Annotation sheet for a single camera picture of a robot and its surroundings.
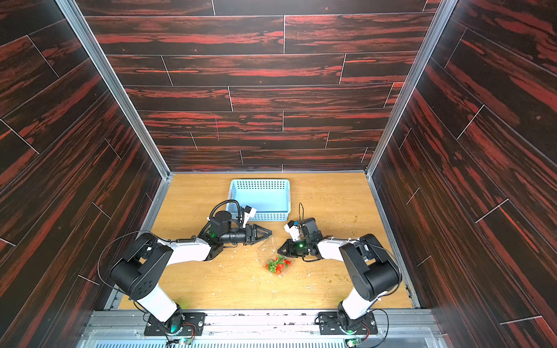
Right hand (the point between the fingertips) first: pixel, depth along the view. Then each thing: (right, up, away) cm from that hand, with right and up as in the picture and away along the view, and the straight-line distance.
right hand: (282, 249), depth 92 cm
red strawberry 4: (-1, -5, -8) cm, 9 cm away
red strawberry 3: (-2, -5, -10) cm, 11 cm away
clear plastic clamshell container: (-5, -3, -5) cm, 8 cm away
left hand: (-5, +7, -11) cm, 14 cm away
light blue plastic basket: (-6, +22, +18) cm, 29 cm away
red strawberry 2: (+2, -3, -8) cm, 9 cm away
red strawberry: (-5, -5, -8) cm, 10 cm away
